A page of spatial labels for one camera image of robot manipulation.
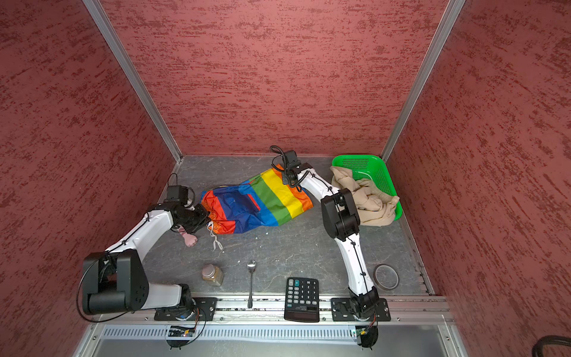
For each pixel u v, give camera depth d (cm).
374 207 83
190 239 87
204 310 70
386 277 82
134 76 87
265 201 98
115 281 68
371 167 108
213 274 72
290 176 77
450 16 72
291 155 83
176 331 73
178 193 71
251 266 83
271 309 76
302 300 75
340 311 74
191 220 75
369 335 72
